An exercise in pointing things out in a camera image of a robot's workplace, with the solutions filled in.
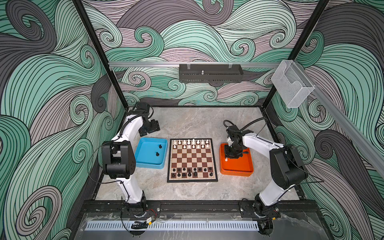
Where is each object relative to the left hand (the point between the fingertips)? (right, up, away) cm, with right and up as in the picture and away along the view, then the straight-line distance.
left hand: (153, 129), depth 91 cm
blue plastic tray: (-2, -15, +3) cm, 16 cm away
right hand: (+46, -17, -1) cm, 49 cm away
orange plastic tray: (+54, -22, -4) cm, 59 cm away
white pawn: (+45, -19, -1) cm, 49 cm away
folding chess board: (+24, -19, -1) cm, 31 cm away
